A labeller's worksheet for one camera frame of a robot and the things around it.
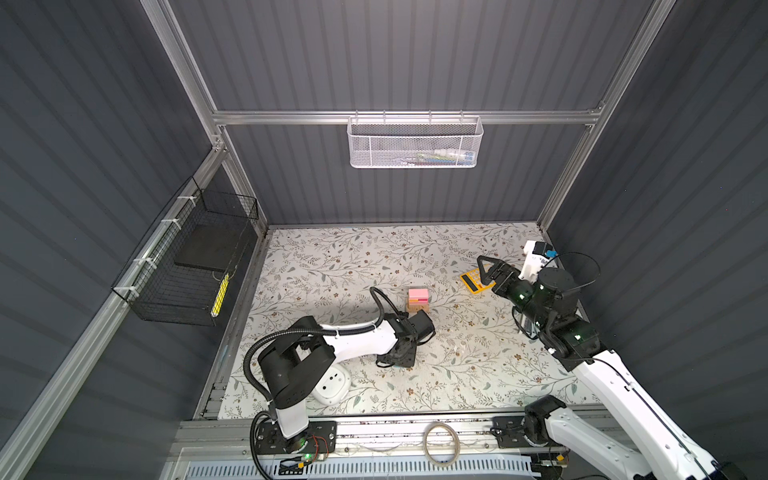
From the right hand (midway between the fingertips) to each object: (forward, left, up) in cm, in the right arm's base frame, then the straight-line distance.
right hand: (492, 265), depth 70 cm
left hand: (-12, +21, -30) cm, 38 cm away
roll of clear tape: (-33, +8, -29) cm, 45 cm away
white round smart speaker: (-20, +40, -26) cm, 52 cm away
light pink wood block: (+5, +16, -22) cm, 28 cm away
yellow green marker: (-10, +64, -1) cm, 64 cm away
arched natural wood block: (+4, +18, -29) cm, 34 cm away
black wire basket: (-1, +76, 0) cm, 76 cm away
